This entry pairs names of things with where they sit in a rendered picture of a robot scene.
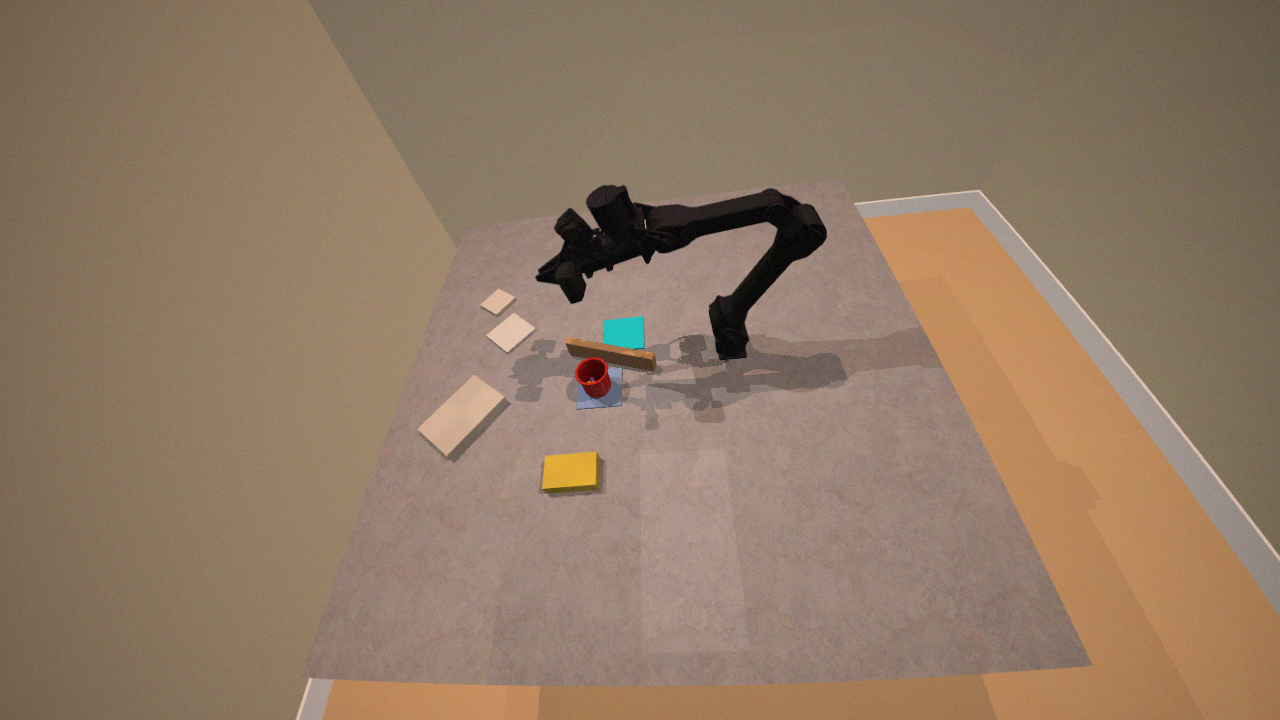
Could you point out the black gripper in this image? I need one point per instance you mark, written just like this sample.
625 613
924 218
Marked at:
566 270

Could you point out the yellow rectangular block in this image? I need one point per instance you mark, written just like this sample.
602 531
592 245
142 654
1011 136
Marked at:
571 472

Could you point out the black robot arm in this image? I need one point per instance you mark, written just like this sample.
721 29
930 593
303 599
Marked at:
800 231

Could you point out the tan flat rectangular block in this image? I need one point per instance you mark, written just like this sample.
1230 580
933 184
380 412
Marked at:
462 417

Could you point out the brown rectangular bar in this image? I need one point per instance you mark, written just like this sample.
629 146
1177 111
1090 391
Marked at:
612 354

